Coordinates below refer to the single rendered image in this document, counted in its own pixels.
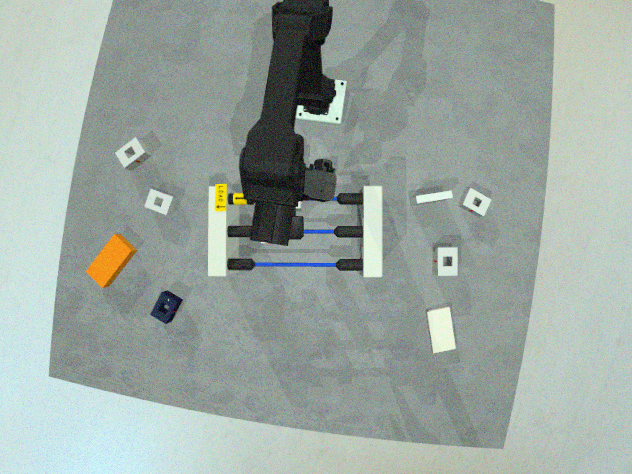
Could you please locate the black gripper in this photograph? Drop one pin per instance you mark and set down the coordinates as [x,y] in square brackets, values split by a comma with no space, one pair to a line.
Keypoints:
[297,225]

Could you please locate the orange rectangular block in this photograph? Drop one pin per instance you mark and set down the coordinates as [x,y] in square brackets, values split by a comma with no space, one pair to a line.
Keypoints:
[111,260]

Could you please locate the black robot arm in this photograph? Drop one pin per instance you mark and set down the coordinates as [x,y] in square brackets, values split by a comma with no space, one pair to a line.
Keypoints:
[272,171]

